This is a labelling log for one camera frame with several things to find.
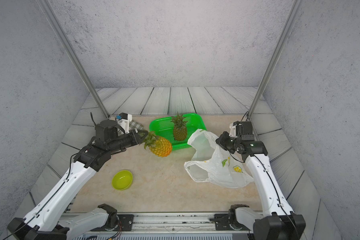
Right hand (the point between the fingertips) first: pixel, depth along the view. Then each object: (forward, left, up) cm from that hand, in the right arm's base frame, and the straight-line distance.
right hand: (216, 139), depth 75 cm
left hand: (-2, +31, +8) cm, 32 cm away
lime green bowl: (-12, +52, -23) cm, 58 cm away
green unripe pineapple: (+16, +19, -11) cm, 28 cm away
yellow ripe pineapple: (-5, +28, +1) cm, 28 cm away
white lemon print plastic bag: (-10, +2, -6) cm, 12 cm away
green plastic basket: (+28, +32, -22) cm, 48 cm away
